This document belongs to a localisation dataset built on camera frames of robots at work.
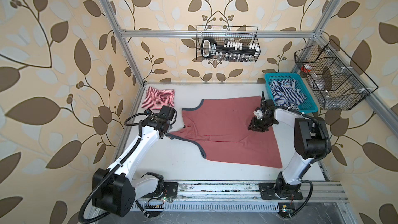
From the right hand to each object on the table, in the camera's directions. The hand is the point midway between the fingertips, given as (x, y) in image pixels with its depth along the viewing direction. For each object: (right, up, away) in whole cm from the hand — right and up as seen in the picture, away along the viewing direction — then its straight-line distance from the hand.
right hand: (252, 130), depth 95 cm
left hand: (-51, +4, -14) cm, 53 cm away
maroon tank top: (-19, +1, +3) cm, 19 cm away
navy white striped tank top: (+28, +23, +16) cm, 40 cm away
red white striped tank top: (-65, +19, +16) cm, 70 cm away
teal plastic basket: (+38, +14, +4) cm, 41 cm away
